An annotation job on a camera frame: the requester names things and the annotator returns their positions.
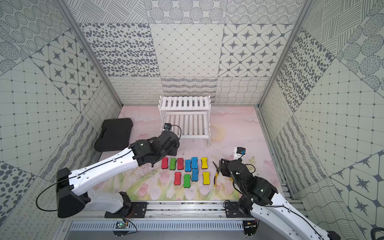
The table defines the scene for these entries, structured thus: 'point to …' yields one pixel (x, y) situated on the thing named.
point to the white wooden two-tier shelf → (191, 113)
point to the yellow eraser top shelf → (204, 160)
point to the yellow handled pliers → (217, 173)
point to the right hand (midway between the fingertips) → (225, 162)
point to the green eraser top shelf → (172, 164)
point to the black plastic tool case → (115, 135)
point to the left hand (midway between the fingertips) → (175, 142)
